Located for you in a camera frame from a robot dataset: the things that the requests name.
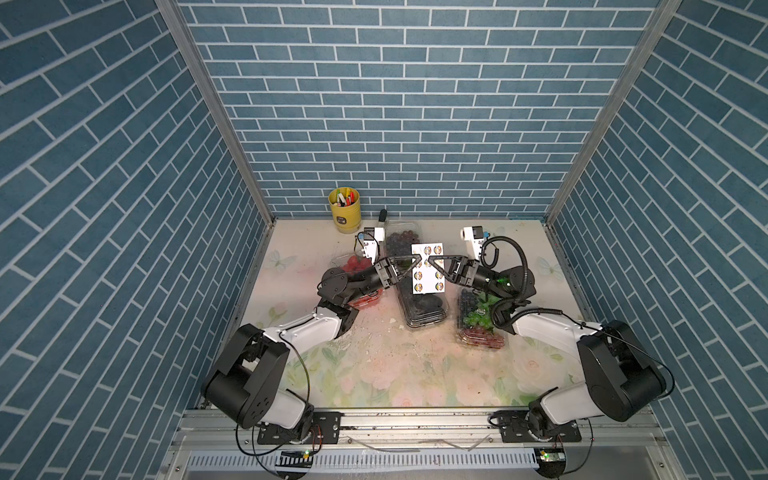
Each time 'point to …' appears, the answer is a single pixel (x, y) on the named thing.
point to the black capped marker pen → (382, 215)
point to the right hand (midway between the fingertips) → (436, 268)
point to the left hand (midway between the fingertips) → (427, 269)
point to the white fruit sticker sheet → (426, 276)
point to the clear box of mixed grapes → (475, 326)
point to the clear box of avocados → (422, 309)
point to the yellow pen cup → (346, 209)
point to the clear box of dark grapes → (400, 235)
